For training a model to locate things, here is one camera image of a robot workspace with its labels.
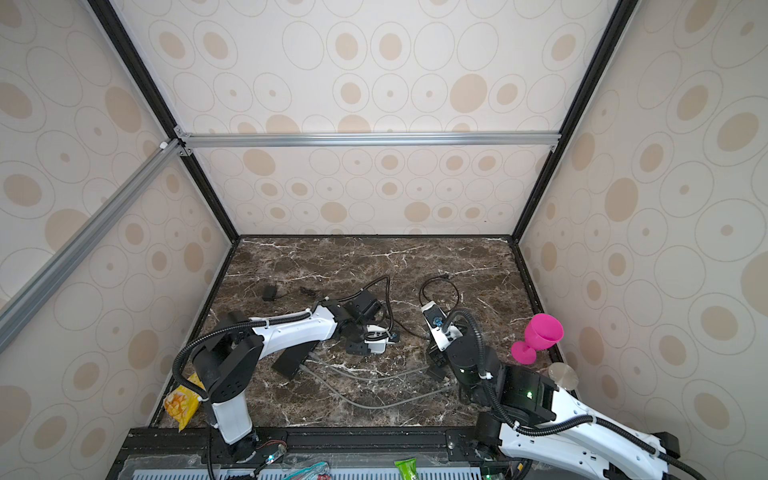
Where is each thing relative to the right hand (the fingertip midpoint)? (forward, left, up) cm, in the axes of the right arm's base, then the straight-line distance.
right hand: (438, 317), depth 66 cm
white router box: (+4, +15, -22) cm, 27 cm away
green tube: (-25, +7, -25) cm, 36 cm away
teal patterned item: (-26, +30, -24) cm, 46 cm away
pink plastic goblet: (+3, -30, -15) cm, 33 cm away
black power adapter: (+5, +16, -2) cm, 17 cm away
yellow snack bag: (-11, +66, -23) cm, 71 cm away
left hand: (+9, +16, -23) cm, 29 cm away
